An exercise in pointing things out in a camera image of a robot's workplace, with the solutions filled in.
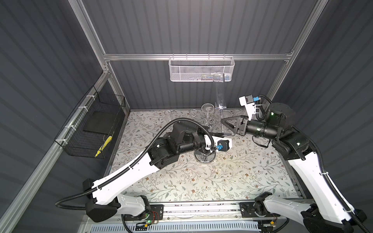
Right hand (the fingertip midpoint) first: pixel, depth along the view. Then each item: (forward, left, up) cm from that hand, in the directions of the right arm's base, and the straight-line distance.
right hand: (223, 123), depth 56 cm
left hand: (-2, +1, -2) cm, 3 cm away
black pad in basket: (+10, +59, -11) cm, 61 cm away
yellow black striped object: (-1, +55, -15) cm, 57 cm away
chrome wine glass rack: (+7, +9, -42) cm, 44 cm away
